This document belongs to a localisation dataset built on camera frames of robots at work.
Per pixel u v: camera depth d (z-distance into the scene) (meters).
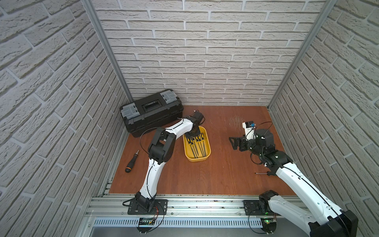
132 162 0.87
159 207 0.74
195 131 0.89
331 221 0.38
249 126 0.66
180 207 0.76
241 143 0.67
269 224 0.71
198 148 0.95
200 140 0.99
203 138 1.00
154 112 0.94
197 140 0.98
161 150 0.58
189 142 0.97
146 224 0.71
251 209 0.74
